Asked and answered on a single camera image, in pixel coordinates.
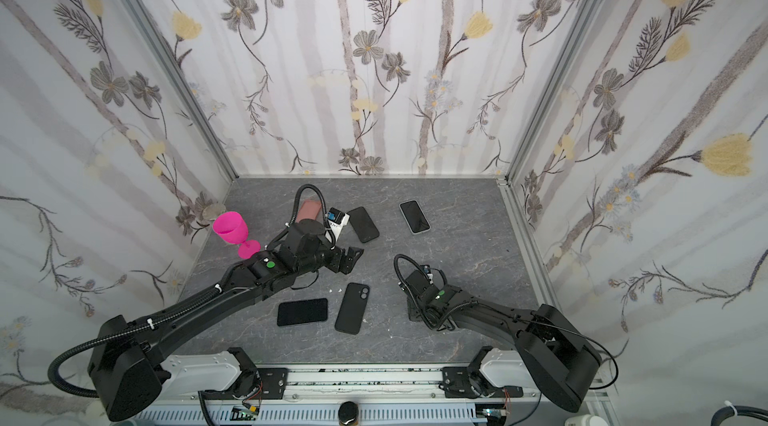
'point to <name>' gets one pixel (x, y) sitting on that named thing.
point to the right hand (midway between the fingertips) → (411, 301)
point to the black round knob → (348, 411)
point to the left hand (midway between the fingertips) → (348, 237)
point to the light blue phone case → (423, 213)
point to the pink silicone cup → (231, 226)
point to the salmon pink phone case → (308, 210)
